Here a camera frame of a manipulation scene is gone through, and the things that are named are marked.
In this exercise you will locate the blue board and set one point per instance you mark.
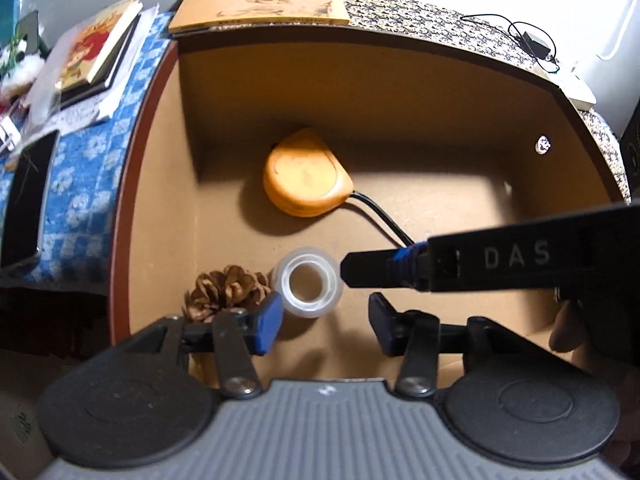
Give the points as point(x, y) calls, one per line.
point(10, 5)

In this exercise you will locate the brown pine cone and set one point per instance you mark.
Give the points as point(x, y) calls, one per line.
point(225, 290)

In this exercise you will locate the dark floral patterned cloth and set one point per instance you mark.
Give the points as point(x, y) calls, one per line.
point(425, 15)

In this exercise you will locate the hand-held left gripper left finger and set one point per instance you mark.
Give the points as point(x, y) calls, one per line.
point(267, 322)

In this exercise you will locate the person's right hand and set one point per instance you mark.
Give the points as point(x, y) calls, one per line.
point(567, 330)

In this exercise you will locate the black power adapter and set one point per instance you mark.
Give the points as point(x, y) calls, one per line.
point(535, 44)

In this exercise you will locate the stack of books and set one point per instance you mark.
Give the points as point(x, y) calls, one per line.
point(80, 115)

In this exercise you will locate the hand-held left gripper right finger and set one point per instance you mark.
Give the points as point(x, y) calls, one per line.
point(382, 325)

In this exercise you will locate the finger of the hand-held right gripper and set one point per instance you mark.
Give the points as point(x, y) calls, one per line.
point(370, 267)

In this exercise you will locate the red illustrated book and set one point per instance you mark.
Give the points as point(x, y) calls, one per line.
point(95, 45)

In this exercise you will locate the rounded orange wooden piece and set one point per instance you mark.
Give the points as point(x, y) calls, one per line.
point(305, 175)

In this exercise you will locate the black book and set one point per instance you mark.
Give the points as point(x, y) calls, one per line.
point(117, 77)

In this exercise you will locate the yellow book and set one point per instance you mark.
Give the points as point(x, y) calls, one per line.
point(260, 5)

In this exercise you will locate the clear tape roll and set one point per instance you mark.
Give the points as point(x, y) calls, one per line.
point(280, 280)

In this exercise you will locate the large brown cardboard box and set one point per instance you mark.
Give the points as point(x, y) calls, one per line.
point(450, 135)

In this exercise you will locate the small white plush toy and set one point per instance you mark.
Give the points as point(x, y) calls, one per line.
point(20, 72)

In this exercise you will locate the blue floral cloth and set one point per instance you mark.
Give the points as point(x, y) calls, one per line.
point(85, 160)

